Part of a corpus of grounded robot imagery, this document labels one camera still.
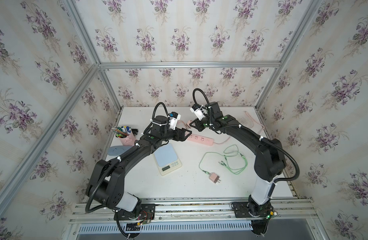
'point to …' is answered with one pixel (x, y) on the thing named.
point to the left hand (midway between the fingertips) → (187, 131)
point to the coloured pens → (122, 131)
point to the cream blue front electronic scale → (167, 158)
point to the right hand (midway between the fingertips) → (195, 122)
